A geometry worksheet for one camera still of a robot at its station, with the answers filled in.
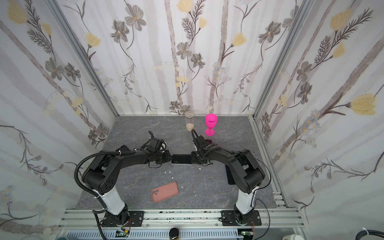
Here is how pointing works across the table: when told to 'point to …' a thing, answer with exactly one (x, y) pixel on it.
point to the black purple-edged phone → (181, 158)
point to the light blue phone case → (181, 163)
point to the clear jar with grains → (189, 117)
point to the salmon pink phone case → (164, 191)
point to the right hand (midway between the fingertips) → (189, 156)
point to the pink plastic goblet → (211, 120)
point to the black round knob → (174, 233)
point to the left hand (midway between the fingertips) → (171, 154)
